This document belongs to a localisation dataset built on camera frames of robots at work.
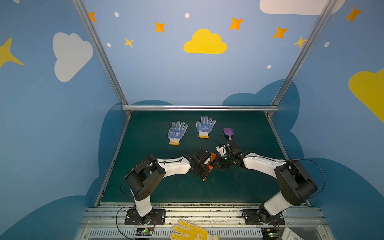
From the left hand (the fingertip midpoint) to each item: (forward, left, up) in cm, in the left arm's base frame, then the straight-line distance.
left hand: (209, 174), depth 88 cm
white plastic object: (-29, -36, 0) cm, 46 cm away
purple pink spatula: (+32, -17, 0) cm, 36 cm away
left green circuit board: (-28, +33, -3) cm, 44 cm away
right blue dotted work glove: (+37, +1, -1) cm, 37 cm away
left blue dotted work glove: (+30, +23, -1) cm, 38 cm away
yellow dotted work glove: (-28, +8, -1) cm, 30 cm away
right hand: (+5, -1, +4) cm, 7 cm away
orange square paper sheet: (+7, -2, +9) cm, 12 cm away
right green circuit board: (-28, -28, -2) cm, 40 cm away
